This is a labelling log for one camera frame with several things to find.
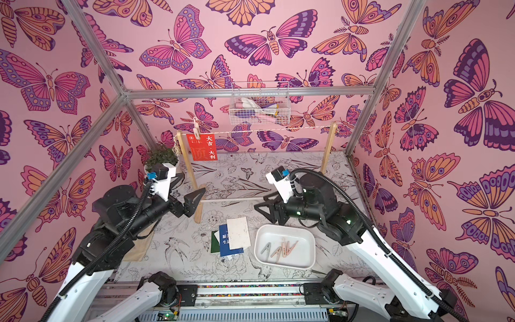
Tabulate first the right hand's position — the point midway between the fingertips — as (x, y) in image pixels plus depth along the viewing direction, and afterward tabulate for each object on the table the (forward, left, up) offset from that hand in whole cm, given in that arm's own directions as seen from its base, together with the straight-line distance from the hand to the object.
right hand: (261, 199), depth 59 cm
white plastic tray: (-5, -17, -36) cm, 40 cm away
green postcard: (-1, +21, -35) cm, 41 cm away
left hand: (+4, +20, +4) cm, 21 cm away
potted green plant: (+33, +48, -15) cm, 61 cm away
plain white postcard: (+4, +11, -35) cm, 37 cm away
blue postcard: (-3, +16, -35) cm, 39 cm away
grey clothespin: (-2, -2, -34) cm, 35 cm away
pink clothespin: (-3, -11, -34) cm, 36 cm away
